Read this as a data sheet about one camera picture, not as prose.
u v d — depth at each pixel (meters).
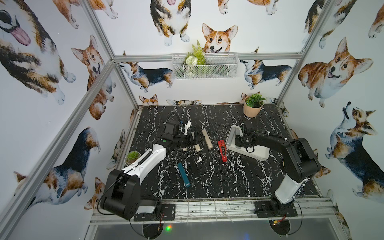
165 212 0.74
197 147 0.95
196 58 0.82
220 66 0.92
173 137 0.68
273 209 0.67
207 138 0.99
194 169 0.88
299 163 0.49
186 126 0.78
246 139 0.73
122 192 0.42
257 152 0.93
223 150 0.96
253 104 1.05
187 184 0.81
